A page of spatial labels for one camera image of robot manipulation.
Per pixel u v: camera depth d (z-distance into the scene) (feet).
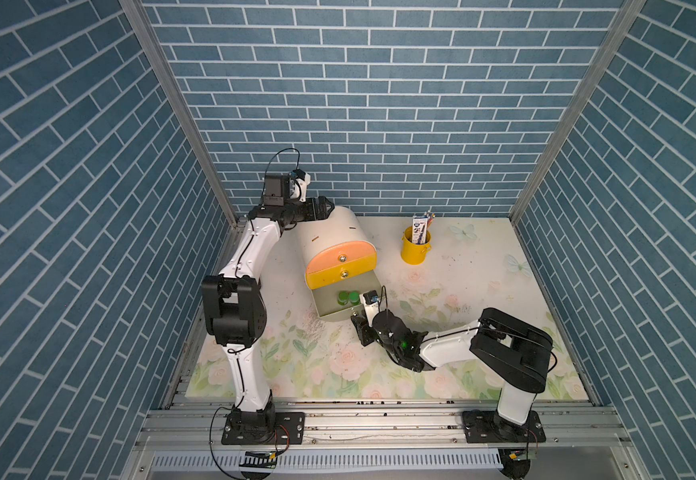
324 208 2.71
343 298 3.00
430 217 3.23
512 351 1.61
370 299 2.53
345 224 2.94
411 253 3.35
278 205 2.32
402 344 2.27
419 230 3.24
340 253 2.71
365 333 2.58
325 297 2.92
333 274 2.79
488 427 2.34
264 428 2.18
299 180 2.65
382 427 2.47
